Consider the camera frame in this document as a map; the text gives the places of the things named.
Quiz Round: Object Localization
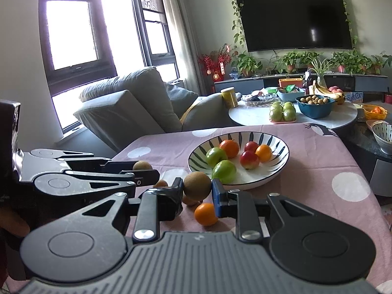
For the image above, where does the orange basket of tangerines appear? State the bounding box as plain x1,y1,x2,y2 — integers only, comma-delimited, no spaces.
361,104,388,121

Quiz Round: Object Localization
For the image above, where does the green trailing vine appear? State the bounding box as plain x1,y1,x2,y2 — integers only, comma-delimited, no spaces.
228,0,359,49

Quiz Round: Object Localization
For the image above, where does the round white table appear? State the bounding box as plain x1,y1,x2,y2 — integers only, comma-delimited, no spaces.
228,96,358,129

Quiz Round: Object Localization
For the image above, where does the person's left hand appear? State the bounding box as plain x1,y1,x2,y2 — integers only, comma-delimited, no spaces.
0,208,30,236

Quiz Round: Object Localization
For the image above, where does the dark television cabinet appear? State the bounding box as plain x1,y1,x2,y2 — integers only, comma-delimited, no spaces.
213,73,391,97

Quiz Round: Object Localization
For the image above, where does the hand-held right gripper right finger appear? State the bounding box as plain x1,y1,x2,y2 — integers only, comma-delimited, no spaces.
212,179,334,241

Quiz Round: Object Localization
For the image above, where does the grey armchair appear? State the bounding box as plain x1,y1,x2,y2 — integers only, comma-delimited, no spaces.
73,66,233,154

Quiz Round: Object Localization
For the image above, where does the potted green plant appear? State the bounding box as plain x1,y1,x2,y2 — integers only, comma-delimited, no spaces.
280,51,299,73
331,50,357,74
234,52,262,77
298,50,319,69
352,52,383,74

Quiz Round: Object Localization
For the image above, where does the patterned white bowl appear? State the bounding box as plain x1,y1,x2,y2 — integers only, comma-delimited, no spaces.
371,122,392,155

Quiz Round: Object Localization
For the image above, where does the dark side table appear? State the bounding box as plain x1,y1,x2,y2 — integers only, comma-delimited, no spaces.
337,101,392,196

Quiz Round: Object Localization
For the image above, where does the narrow dark-framed window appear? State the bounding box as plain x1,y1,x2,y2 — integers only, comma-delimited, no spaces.
129,0,184,89

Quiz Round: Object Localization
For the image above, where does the white plate with dark stripes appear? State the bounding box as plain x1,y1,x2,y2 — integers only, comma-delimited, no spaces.
187,131,290,190

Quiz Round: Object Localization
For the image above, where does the yellow pillow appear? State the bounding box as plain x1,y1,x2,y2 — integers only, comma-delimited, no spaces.
180,102,196,124

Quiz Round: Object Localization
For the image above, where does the black flat television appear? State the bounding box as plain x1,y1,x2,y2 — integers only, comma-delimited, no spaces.
237,0,353,52

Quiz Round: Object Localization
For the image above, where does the small mandarin orange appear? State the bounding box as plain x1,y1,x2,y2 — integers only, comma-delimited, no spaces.
220,139,240,159

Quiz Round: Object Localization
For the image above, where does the red apple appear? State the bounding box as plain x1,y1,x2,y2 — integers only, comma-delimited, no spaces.
240,150,260,170

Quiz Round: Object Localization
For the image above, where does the yellow canister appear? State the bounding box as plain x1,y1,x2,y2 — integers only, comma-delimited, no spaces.
220,87,239,109

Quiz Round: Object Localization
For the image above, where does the light curtain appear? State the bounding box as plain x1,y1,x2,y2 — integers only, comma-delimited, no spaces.
159,0,203,95

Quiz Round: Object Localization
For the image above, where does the large dark-framed window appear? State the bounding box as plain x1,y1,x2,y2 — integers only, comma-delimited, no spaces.
38,0,118,132

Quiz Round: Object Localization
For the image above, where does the pink polka dot tablecloth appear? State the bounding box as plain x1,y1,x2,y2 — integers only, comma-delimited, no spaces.
9,122,392,294

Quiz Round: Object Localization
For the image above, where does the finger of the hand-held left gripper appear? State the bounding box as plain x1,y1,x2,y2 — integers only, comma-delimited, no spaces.
35,170,160,203
31,149,135,173

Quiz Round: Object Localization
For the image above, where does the blue printed box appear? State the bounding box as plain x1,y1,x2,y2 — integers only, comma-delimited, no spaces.
344,91,364,103

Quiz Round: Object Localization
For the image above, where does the green apple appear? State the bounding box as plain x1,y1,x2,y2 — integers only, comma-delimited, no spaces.
212,160,237,184
206,147,228,168

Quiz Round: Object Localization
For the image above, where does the grey cushion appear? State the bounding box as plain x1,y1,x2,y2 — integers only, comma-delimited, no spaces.
165,81,199,117

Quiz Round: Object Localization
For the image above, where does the teal tray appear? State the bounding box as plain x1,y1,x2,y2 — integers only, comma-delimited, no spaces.
277,87,306,102

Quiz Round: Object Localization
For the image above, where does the bunch of bananas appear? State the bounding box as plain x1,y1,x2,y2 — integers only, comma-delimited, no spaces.
311,80,345,101

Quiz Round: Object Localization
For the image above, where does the blue bowl of brown nuts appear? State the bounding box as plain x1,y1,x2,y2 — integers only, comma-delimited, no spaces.
295,95,336,119

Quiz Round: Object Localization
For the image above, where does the spider plant in glass vase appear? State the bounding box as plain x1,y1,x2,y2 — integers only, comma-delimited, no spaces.
306,57,334,86

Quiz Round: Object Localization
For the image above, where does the orange box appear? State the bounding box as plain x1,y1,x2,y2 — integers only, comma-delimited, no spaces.
279,78,304,89

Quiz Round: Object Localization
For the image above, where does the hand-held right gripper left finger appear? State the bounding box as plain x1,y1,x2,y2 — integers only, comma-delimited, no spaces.
55,178,184,242

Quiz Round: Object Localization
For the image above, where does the glass dish of snacks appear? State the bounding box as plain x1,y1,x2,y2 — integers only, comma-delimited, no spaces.
242,90,274,105

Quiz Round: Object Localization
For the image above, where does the red berry decoration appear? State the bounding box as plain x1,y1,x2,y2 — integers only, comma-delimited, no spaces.
197,44,235,82

